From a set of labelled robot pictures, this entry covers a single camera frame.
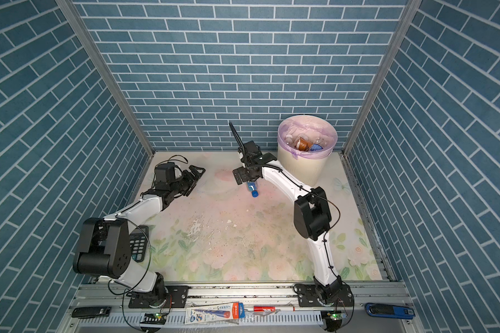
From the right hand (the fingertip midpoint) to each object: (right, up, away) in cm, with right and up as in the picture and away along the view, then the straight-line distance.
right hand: (244, 170), depth 94 cm
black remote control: (-49, -47, -26) cm, 72 cm away
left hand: (-18, -2, -3) cm, 19 cm away
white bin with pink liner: (+29, +2, -5) cm, 29 cm away
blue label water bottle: (+32, +11, -3) cm, 34 cm away
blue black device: (+51, -46, -26) cm, 74 cm away
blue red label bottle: (+3, -8, +8) cm, 11 cm away
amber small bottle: (+27, +12, +2) cm, 30 cm away
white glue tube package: (-8, -48, -24) cm, 55 cm away
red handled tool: (+11, -48, -23) cm, 54 cm away
